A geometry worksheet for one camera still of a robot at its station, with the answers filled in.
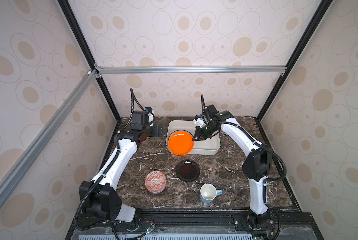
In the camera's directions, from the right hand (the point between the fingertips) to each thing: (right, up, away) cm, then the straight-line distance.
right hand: (193, 138), depth 86 cm
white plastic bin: (+12, -6, +14) cm, 19 cm away
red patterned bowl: (-21, -24, -2) cm, 33 cm away
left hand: (-18, +8, -6) cm, 21 cm away
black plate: (-3, -20, +4) cm, 20 cm away
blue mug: (+8, -29, -5) cm, 31 cm away
